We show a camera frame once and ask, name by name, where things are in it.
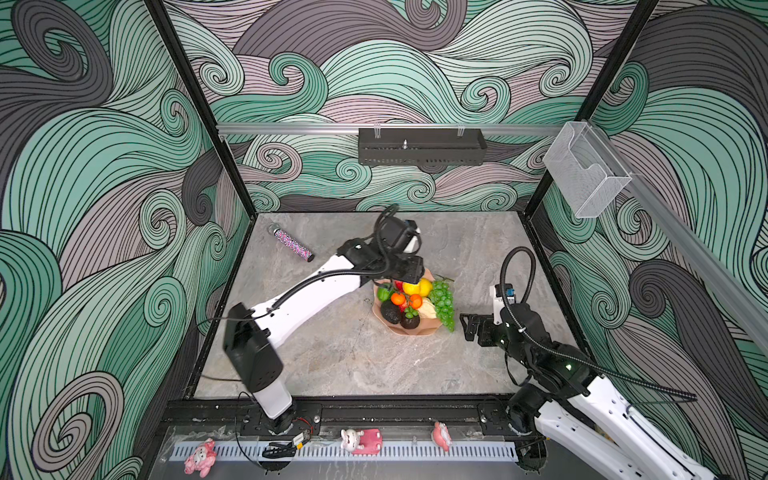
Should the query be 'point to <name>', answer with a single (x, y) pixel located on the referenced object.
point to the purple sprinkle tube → (290, 243)
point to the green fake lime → (383, 294)
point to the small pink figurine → (441, 435)
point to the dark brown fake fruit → (410, 318)
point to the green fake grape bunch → (441, 295)
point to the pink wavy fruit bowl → (426, 326)
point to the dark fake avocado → (391, 312)
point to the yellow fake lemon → (422, 288)
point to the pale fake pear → (427, 310)
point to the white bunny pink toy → (363, 442)
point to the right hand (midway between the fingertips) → (475, 317)
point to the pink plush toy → (202, 459)
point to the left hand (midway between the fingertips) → (419, 268)
